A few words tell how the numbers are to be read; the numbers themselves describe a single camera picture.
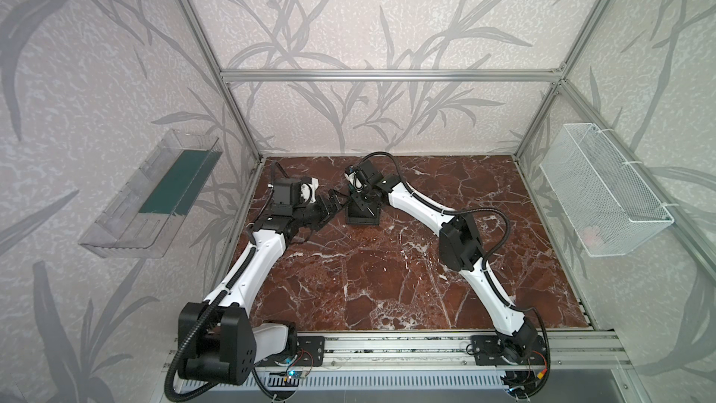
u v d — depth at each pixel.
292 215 0.63
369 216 0.99
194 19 0.79
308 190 0.70
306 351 0.73
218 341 0.40
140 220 0.64
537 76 0.96
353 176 0.87
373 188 0.75
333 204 0.72
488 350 0.74
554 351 0.75
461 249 0.61
